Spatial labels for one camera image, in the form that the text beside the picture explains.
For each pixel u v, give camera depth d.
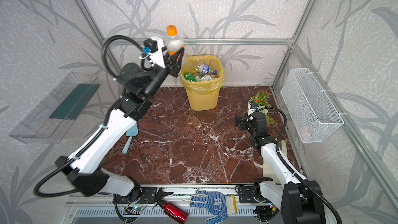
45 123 0.63
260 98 0.93
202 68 0.98
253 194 0.73
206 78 0.94
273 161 0.51
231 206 0.71
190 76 0.85
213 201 0.72
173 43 0.51
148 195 0.73
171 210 0.67
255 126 0.65
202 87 0.85
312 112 0.63
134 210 0.72
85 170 0.39
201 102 1.06
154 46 0.43
